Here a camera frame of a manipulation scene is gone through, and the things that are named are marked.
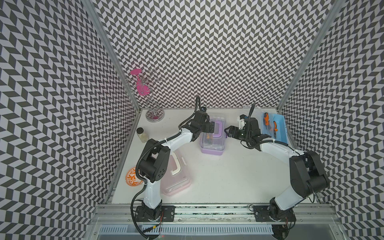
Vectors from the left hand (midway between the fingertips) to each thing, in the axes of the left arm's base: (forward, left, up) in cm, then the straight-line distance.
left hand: (206, 123), depth 94 cm
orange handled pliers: (+4, -49, -11) cm, 51 cm away
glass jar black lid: (-6, +41, -5) cm, 41 cm away
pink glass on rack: (+28, +47, +6) cm, 55 cm away
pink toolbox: (-33, +16, -2) cm, 37 cm away
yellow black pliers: (-7, -1, -4) cm, 8 cm away
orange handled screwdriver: (+6, -41, -3) cm, 41 cm away
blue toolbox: (-1, -52, -11) cm, 53 cm away
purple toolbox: (-11, -5, -5) cm, 13 cm away
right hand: (-6, -13, -1) cm, 15 cm away
